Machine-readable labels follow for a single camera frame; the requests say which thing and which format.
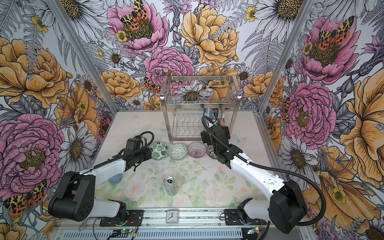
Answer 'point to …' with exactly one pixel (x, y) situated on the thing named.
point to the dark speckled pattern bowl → (210, 151)
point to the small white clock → (172, 216)
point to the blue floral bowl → (208, 112)
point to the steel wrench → (83, 226)
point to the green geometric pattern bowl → (178, 151)
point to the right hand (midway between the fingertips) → (213, 133)
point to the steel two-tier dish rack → (188, 100)
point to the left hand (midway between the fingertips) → (150, 156)
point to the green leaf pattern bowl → (159, 150)
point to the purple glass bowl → (196, 149)
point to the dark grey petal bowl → (218, 113)
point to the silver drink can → (169, 182)
